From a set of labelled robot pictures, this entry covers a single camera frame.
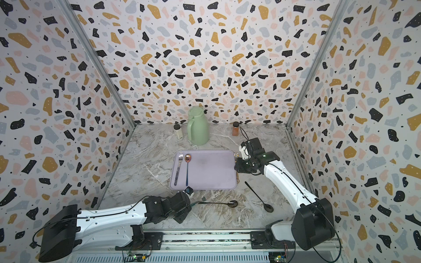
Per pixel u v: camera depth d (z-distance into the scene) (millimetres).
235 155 1036
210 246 734
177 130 1088
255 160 591
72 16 716
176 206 606
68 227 465
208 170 976
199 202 857
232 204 832
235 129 1127
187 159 1015
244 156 741
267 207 837
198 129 960
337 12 729
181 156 1030
